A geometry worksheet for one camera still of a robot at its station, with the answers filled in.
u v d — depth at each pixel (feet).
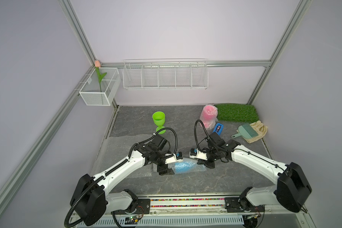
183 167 2.58
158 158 2.15
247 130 3.36
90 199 1.29
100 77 2.95
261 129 3.47
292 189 1.35
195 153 2.28
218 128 3.31
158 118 3.16
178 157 2.19
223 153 1.94
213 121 3.42
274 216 2.32
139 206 2.41
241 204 2.19
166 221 2.32
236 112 3.67
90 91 2.59
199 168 2.65
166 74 3.25
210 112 3.16
